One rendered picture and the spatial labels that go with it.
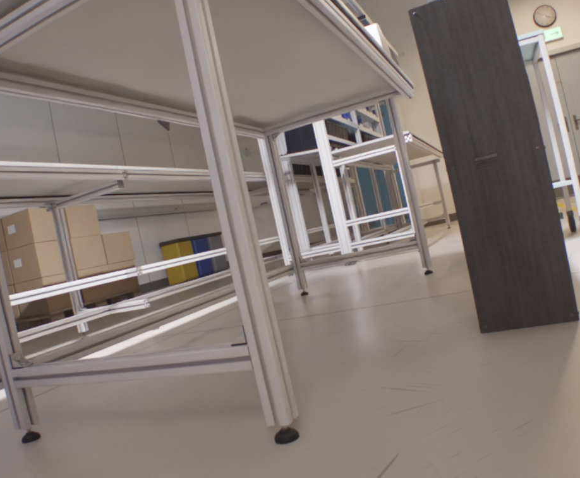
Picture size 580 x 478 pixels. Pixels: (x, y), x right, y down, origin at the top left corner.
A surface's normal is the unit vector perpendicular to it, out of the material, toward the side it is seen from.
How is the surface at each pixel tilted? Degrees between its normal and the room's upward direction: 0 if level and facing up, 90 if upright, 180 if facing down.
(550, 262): 90
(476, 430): 0
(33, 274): 90
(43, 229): 90
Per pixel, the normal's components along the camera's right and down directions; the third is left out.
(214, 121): -0.37, 0.08
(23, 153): 0.90, -0.20
